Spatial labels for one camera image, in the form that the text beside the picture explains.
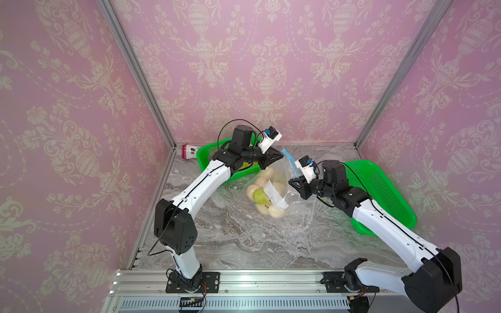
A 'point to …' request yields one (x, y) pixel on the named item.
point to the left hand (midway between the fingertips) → (280, 155)
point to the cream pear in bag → (250, 190)
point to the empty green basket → (366, 175)
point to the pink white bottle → (189, 151)
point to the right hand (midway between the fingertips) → (283, 187)
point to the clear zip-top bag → (269, 192)
